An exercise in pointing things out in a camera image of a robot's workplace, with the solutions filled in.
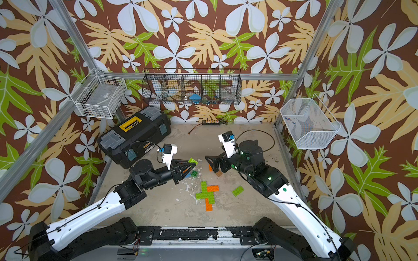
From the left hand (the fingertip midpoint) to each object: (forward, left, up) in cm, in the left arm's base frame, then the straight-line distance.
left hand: (194, 162), depth 64 cm
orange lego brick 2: (+14, -7, -31) cm, 35 cm away
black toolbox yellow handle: (+24, +36, -15) cm, 46 cm away
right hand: (+4, -7, +1) cm, 9 cm away
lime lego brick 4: (0, +1, +1) cm, 1 cm away
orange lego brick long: (-9, -6, -30) cm, 32 cm away
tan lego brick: (+10, -12, -30) cm, 34 cm away
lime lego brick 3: (0, -22, -31) cm, 38 cm away
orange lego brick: (0, -8, -29) cm, 30 cm away
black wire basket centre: (+52, -3, +1) cm, 52 cm away
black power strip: (+52, -6, -30) cm, 60 cm away
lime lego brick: (0, -4, -29) cm, 29 cm away
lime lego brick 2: (-3, -4, -30) cm, 31 cm away
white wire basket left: (+38, +53, +3) cm, 65 cm away
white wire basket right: (+25, -58, -4) cm, 64 cm away
